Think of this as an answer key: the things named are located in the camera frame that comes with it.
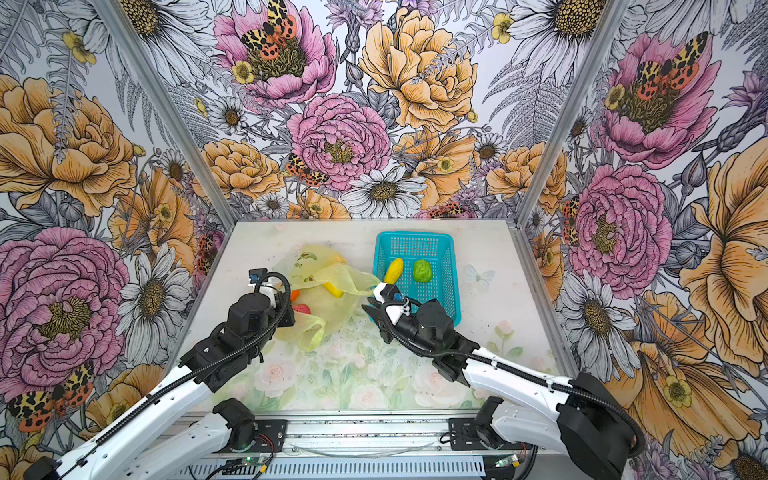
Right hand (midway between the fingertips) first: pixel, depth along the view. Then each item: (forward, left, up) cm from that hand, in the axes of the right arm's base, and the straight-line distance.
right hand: (369, 309), depth 74 cm
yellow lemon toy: (+17, +14, -16) cm, 27 cm away
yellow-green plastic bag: (+14, +17, -1) cm, 22 cm away
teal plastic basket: (+33, -23, -17) cm, 44 cm away
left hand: (+4, +21, -2) cm, 22 cm away
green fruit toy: (+22, -16, -15) cm, 31 cm away
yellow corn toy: (+23, -6, -16) cm, 29 cm away
